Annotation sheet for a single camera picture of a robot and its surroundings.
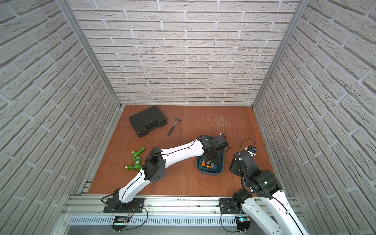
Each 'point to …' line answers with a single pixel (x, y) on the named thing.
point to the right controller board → (243, 223)
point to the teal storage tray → (209, 167)
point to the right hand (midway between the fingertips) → (237, 163)
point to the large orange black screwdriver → (210, 167)
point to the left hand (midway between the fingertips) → (219, 161)
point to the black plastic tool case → (147, 120)
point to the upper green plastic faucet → (135, 155)
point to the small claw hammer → (174, 125)
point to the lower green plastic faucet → (138, 166)
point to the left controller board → (120, 223)
